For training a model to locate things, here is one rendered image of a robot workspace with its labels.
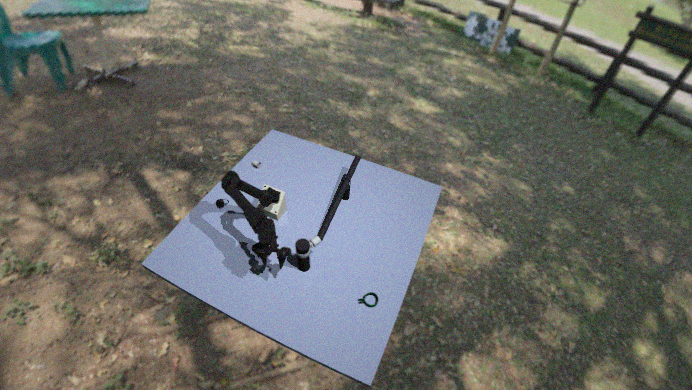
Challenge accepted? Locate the dark green ring band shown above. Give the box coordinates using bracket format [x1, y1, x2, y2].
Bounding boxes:
[359, 292, 378, 307]

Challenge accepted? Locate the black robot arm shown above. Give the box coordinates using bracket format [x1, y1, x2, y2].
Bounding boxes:
[221, 171, 281, 258]

